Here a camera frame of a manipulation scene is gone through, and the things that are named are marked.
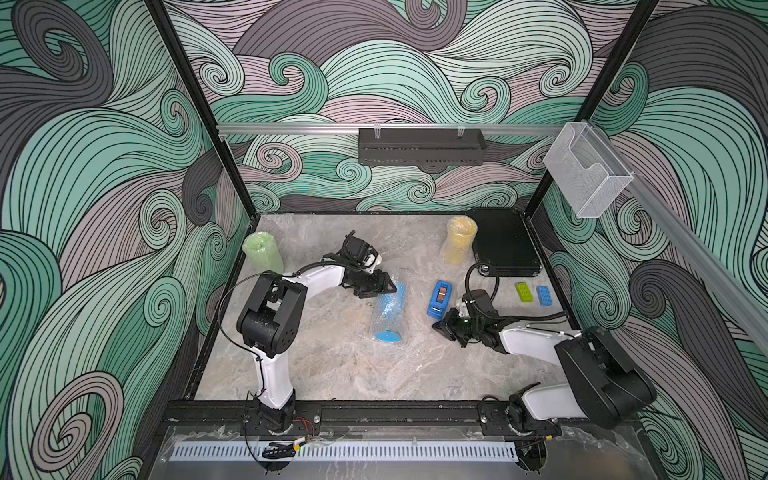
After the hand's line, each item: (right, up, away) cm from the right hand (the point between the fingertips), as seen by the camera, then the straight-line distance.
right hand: (429, 327), depth 88 cm
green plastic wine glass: (-50, +23, -1) cm, 55 cm away
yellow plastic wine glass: (+12, +29, +7) cm, 32 cm away
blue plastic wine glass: (-11, +6, -2) cm, 13 cm away
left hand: (-12, +11, +3) cm, 17 cm away
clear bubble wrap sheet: (-52, +24, +3) cm, 57 cm away
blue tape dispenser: (+4, +7, +4) cm, 10 cm away
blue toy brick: (+39, +8, +7) cm, 41 cm away
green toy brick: (+33, +9, +9) cm, 36 cm away
